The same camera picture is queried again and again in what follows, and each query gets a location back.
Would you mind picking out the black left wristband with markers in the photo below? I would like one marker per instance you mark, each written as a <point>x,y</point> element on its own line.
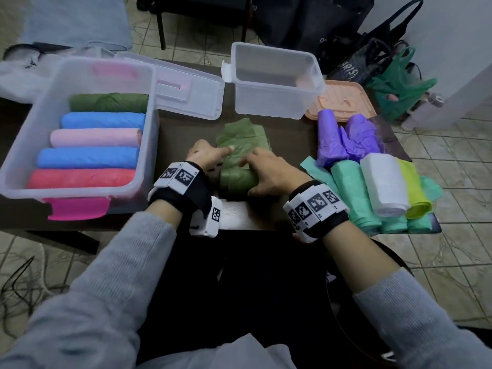
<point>188,195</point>

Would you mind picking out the black round stool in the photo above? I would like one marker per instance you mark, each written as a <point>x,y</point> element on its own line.
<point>392,253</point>

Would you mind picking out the yellow-green bag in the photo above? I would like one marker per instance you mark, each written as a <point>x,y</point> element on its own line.
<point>417,188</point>

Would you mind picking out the black chair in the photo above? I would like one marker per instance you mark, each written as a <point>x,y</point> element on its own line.
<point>200,5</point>

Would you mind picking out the pink plastic bag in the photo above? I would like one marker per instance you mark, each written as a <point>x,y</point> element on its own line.
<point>96,138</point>

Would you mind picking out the person's right hand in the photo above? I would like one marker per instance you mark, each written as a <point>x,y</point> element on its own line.
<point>276,176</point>

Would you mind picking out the white bag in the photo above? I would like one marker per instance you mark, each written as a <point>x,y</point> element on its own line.
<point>384,184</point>

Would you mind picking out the dark patterned bag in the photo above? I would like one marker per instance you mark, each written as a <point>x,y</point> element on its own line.
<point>357,65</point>

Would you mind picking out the black right wristband with markers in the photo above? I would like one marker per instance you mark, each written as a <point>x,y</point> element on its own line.
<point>330,222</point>

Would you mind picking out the olive green bag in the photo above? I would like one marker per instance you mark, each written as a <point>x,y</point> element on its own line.
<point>242,134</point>
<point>107,102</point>

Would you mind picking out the blue-grey floor mat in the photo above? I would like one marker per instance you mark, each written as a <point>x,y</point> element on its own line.
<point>77,19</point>

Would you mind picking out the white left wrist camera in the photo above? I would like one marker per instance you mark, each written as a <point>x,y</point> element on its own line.
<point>209,226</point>

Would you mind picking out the white plastic buckle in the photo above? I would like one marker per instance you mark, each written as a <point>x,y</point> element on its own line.
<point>388,355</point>

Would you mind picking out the person's left hand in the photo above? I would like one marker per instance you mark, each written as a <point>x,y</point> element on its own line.
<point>205,153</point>

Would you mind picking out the translucent zipper bag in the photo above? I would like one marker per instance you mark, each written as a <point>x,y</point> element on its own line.
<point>15,80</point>

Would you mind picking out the small clear plastic bin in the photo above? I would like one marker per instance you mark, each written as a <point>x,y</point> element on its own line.
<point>269,99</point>

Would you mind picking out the red plastic bag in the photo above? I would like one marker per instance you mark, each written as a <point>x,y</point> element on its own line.
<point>80,179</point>

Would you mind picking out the person's black trousers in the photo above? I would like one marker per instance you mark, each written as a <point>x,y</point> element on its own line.
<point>250,288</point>

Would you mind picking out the person's left forearm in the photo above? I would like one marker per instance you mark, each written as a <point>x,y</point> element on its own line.
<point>96,288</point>

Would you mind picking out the green plastic bag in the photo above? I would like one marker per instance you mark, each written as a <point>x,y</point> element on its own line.
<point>399,88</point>

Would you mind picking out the person's right forearm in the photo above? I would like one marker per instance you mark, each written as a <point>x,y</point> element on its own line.
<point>376,280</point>

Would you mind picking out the black wristband with markers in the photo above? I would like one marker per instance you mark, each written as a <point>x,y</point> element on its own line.
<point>188,195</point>
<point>330,222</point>

